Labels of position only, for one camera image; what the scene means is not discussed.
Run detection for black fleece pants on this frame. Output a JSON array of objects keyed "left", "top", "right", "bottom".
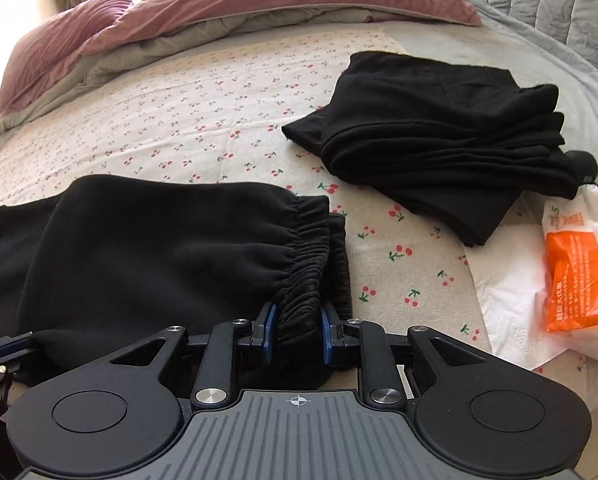
[{"left": 0, "top": 175, "right": 352, "bottom": 391}]

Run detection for folded black garment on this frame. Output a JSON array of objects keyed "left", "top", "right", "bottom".
[{"left": 281, "top": 51, "right": 580, "bottom": 248}]

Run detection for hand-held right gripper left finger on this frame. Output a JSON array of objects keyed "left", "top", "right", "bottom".
[{"left": 112, "top": 302, "right": 280, "bottom": 408}]

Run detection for white paper sheet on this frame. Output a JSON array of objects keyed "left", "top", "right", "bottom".
[{"left": 471, "top": 240, "right": 598, "bottom": 376}]

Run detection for orange tissue packet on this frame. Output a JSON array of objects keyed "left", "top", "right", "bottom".
[{"left": 541, "top": 192, "right": 598, "bottom": 333}]

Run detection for pink pillow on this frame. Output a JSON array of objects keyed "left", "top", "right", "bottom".
[{"left": 0, "top": 0, "right": 145, "bottom": 111}]

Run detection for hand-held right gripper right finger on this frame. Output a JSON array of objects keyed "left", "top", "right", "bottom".
[{"left": 320, "top": 305, "right": 484, "bottom": 406}]

